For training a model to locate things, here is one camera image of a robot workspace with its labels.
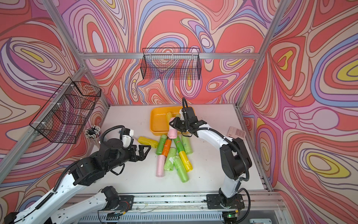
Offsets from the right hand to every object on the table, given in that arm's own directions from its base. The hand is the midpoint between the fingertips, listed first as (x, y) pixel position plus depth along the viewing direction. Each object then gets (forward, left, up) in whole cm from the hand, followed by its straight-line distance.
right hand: (171, 127), depth 87 cm
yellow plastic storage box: (+18, +10, -12) cm, 24 cm away
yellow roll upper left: (-6, +13, -10) cm, 17 cm away
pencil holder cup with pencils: (-3, +48, +2) cm, 48 cm away
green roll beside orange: (-5, +8, -12) cm, 15 cm away
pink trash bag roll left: (-17, +7, -11) cm, 21 cm away
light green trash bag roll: (+19, -4, -10) cm, 22 cm away
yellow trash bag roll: (+19, +3, -10) cm, 22 cm away
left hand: (-20, +11, +11) cm, 25 cm away
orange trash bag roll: (-8, +4, -11) cm, 15 cm away
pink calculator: (+3, -46, -13) cm, 48 cm away
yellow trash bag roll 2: (-19, -9, -11) cm, 23 cm away
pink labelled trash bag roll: (-6, -1, +2) cm, 6 cm away
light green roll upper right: (-6, -10, -12) cm, 17 cm away
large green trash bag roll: (-22, -5, -12) cm, 26 cm away
